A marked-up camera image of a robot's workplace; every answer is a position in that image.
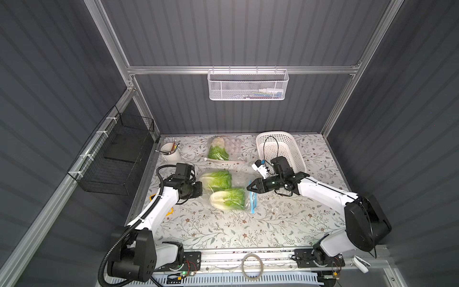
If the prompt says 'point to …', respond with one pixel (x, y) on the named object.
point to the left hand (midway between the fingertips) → (201, 192)
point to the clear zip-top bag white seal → (234, 146)
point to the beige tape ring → (262, 269)
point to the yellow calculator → (171, 210)
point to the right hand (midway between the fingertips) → (251, 188)
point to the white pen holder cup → (170, 153)
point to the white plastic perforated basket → (275, 144)
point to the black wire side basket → (109, 163)
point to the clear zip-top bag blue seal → (241, 178)
